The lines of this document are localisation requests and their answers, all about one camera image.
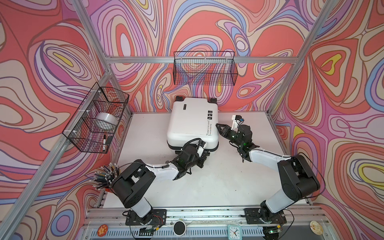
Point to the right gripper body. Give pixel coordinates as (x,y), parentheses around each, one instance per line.
(234,140)

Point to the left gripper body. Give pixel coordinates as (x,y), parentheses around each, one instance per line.
(199,163)

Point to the black white suitcase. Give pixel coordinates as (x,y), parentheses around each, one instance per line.
(193,118)

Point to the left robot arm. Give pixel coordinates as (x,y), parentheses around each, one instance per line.
(131,185)

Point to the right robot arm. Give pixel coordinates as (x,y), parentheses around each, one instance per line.
(296,176)

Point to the small teal clock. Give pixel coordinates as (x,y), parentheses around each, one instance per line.
(234,232)

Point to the black marker pen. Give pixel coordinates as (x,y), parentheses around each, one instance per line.
(104,143)

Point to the red pencil cup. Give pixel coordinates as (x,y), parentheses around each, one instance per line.
(104,177)

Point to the silver tape roll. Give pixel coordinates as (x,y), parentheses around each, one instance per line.
(106,121)

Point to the red round sticker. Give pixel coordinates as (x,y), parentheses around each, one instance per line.
(102,230)

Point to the beige round sticker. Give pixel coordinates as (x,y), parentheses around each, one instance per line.
(316,228)

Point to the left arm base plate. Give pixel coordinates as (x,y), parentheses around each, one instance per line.
(156,217)

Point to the black wire basket back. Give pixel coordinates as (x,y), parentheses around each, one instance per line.
(205,68)

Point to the black wire basket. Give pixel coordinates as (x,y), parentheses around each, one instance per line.
(205,68)
(82,131)

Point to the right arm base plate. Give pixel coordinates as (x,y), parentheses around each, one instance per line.
(252,216)

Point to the black wire basket left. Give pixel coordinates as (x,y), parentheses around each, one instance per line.
(82,131)

